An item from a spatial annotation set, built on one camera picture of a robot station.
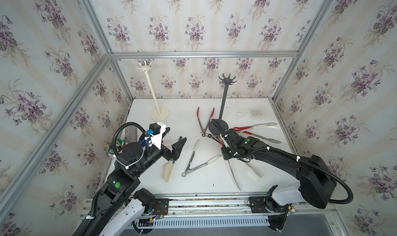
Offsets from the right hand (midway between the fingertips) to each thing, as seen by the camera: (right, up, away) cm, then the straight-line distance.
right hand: (226, 152), depth 85 cm
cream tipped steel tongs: (-21, -10, -1) cm, 23 cm away
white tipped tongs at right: (+32, +14, +19) cm, 39 cm away
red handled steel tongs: (+12, -6, -2) cm, 14 cm away
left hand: (-24, +14, -25) cm, 37 cm away
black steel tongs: (-9, +8, +10) cm, 15 cm away
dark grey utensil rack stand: (0, +15, +18) cm, 24 cm away
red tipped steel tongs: (-12, +11, +16) cm, 23 cm away
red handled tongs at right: (+13, +12, +16) cm, 24 cm away
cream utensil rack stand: (-46, +22, +25) cm, 57 cm away
